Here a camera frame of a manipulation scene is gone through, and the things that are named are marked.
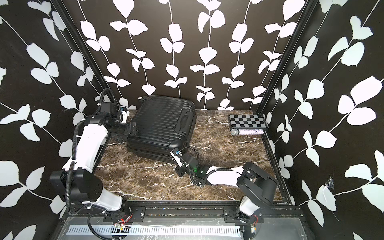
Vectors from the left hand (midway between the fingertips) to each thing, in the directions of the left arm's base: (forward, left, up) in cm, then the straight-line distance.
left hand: (131, 128), depth 82 cm
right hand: (-14, -23, -12) cm, 30 cm away
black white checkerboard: (+18, -76, -19) cm, 81 cm away
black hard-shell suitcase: (+6, -16, -3) cm, 17 cm away
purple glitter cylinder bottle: (+8, -64, -18) cm, 68 cm away
